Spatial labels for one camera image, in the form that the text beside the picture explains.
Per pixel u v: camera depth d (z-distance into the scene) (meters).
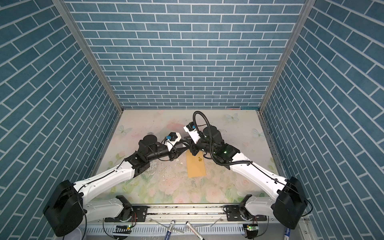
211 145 0.55
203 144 0.60
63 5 0.70
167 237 0.67
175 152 0.68
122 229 0.72
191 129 0.62
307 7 0.71
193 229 0.69
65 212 0.40
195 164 0.92
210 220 0.73
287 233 0.68
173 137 0.62
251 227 0.74
